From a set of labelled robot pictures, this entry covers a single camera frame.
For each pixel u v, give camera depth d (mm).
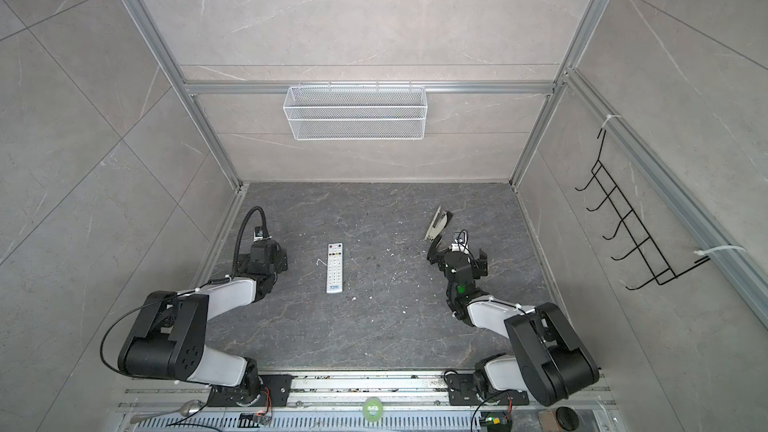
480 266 798
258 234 821
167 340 439
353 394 743
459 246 761
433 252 989
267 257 731
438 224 1040
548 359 422
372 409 715
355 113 1005
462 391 722
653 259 613
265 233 816
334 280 903
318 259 979
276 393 732
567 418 685
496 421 700
